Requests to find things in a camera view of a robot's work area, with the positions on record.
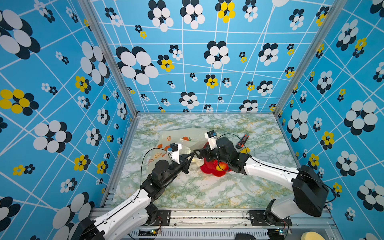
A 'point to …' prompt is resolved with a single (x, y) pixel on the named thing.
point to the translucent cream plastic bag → (193, 140)
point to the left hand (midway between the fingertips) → (194, 154)
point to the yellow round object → (311, 235)
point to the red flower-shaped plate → (209, 167)
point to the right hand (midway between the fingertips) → (202, 146)
